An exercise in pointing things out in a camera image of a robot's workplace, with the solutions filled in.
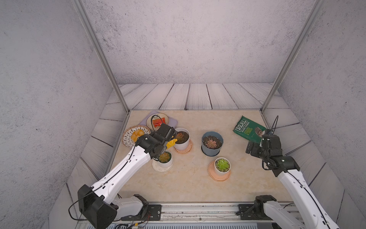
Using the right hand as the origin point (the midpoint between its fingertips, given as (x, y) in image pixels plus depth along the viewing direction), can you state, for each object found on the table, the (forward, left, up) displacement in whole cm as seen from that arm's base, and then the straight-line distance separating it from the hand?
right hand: (258, 146), depth 78 cm
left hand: (+1, +55, +4) cm, 55 cm away
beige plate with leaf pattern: (+32, +65, -15) cm, 73 cm away
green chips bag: (+23, -6, -16) cm, 29 cm away
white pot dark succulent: (+10, +41, -7) cm, 43 cm away
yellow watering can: (0, +47, +2) cm, 47 cm away
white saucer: (-6, +54, -17) cm, 57 cm away
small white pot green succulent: (-8, +19, -8) cm, 22 cm away
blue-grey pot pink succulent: (+7, +23, -8) cm, 25 cm away
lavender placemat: (+31, +51, -17) cm, 62 cm away
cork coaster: (+7, +39, -17) cm, 43 cm away
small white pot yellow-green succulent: (-4, +51, -10) cm, 53 cm away
